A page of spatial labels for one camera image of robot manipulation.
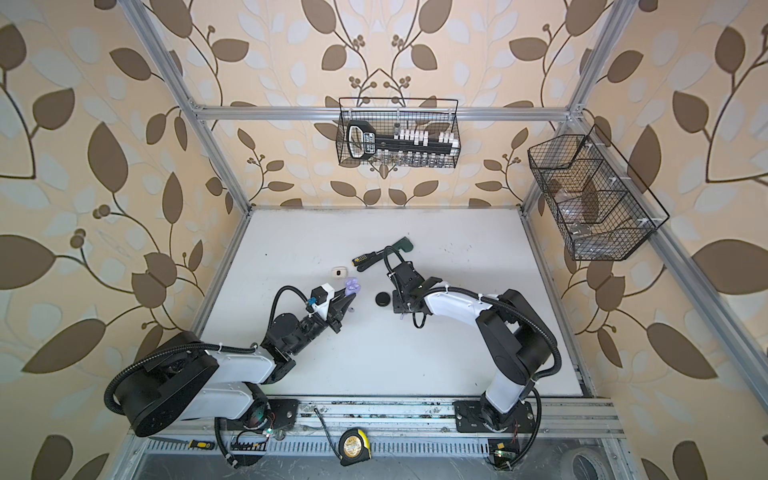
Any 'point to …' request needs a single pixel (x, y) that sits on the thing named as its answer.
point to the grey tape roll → (584, 463)
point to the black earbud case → (382, 299)
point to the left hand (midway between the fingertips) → (352, 291)
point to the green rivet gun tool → (405, 245)
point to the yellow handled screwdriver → (191, 443)
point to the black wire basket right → (602, 208)
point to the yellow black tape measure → (354, 447)
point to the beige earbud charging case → (339, 272)
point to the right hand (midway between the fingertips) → (403, 304)
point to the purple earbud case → (352, 286)
